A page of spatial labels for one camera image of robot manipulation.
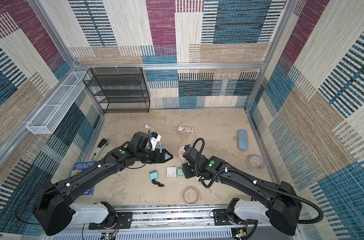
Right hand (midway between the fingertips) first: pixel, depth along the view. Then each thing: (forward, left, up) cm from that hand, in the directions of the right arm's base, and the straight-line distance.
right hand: (187, 171), depth 78 cm
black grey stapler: (+21, +54, -7) cm, 58 cm away
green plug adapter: (+3, +4, -8) cm, 10 cm away
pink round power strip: (+17, +3, -8) cm, 18 cm away
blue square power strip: (+5, +12, +15) cm, 20 cm away
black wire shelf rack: (+59, +47, +8) cm, 76 cm away
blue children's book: (+7, +63, -7) cm, 64 cm away
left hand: (+6, +9, +7) cm, 13 cm away
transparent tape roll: (+8, -41, -11) cm, 44 cm away
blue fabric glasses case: (+23, -37, -8) cm, 44 cm away
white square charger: (+3, +9, -8) cm, 13 cm away
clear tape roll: (-9, -1, -11) cm, 14 cm away
